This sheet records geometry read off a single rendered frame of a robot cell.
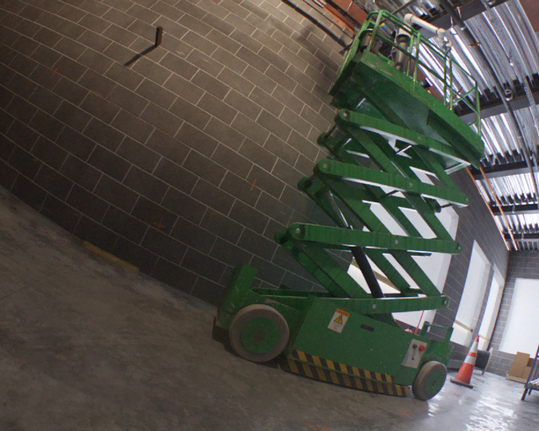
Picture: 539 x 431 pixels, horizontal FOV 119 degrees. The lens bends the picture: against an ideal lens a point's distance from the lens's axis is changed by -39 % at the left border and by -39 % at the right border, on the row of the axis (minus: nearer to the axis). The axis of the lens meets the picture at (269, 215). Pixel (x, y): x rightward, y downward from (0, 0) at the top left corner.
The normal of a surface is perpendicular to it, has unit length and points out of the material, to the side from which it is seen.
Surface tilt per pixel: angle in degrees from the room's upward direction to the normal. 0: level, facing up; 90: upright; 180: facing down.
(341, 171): 90
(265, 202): 90
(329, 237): 90
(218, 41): 90
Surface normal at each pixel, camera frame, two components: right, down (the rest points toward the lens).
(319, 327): 0.18, -0.17
